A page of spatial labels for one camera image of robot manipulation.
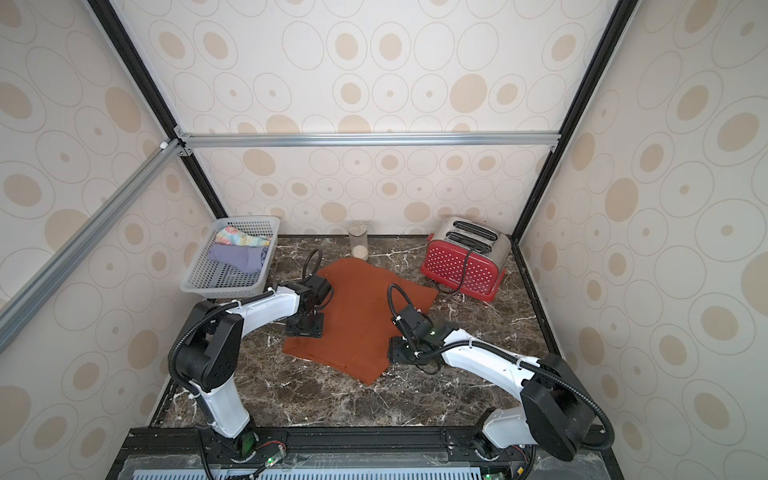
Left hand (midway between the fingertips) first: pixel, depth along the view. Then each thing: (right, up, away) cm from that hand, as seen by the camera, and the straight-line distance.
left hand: (318, 330), depth 92 cm
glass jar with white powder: (+11, +29, +11) cm, 33 cm away
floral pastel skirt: (-36, +31, +17) cm, 51 cm away
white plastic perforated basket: (-41, +16, +11) cm, 45 cm away
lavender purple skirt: (-28, +23, +10) cm, 37 cm away
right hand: (+26, -4, -8) cm, 28 cm away
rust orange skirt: (+13, +5, -4) cm, 15 cm away
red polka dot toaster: (+46, +23, -1) cm, 52 cm away
